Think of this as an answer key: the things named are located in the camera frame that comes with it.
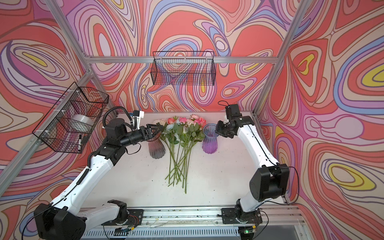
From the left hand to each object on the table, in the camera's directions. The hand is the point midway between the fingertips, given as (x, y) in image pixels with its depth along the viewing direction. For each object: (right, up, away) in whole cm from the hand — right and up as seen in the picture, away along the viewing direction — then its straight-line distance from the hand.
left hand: (161, 128), depth 70 cm
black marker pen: (-41, -7, +2) cm, 41 cm away
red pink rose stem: (-1, +5, +38) cm, 38 cm away
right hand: (+29, -4, +13) cm, 32 cm away
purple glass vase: (+26, -11, +30) cm, 41 cm away
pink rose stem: (+8, +6, +34) cm, 36 cm away
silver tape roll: (-40, +5, +4) cm, 40 cm away
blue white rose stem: (+2, -2, +32) cm, 32 cm away
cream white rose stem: (+12, -3, +33) cm, 35 cm away
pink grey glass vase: (-7, -11, +16) cm, 21 cm away
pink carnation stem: (+20, +3, +32) cm, 37 cm away
